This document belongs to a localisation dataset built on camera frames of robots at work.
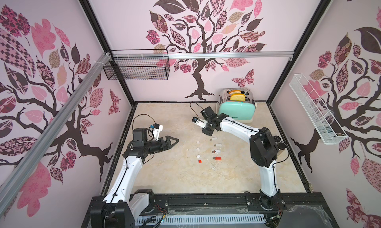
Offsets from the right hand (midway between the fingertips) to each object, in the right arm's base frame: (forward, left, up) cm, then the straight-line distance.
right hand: (207, 127), depth 95 cm
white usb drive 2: (-4, -5, -7) cm, 10 cm away
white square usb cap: (-6, +6, -8) cm, 12 cm away
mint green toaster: (+10, -25, +5) cm, 28 cm away
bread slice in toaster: (+18, -20, +12) cm, 29 cm away
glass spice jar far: (-10, -42, +1) cm, 43 cm away
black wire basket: (+71, +61, +6) cm, 93 cm away
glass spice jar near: (-15, -42, +2) cm, 45 cm away
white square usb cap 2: (-12, +6, -7) cm, 15 cm away
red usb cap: (-20, +5, -7) cm, 22 cm away
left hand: (-17, +20, +9) cm, 28 cm away
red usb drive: (-18, -6, -8) cm, 20 cm away
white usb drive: (-9, -8, -7) cm, 14 cm away
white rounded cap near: (-17, +6, -7) cm, 19 cm away
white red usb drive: (-13, -5, -7) cm, 16 cm away
